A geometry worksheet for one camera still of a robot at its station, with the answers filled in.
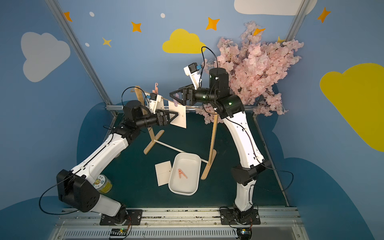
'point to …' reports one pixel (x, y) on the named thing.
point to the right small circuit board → (245, 234)
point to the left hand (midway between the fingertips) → (175, 111)
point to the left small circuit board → (118, 232)
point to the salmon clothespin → (180, 172)
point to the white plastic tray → (190, 164)
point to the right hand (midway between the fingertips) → (178, 91)
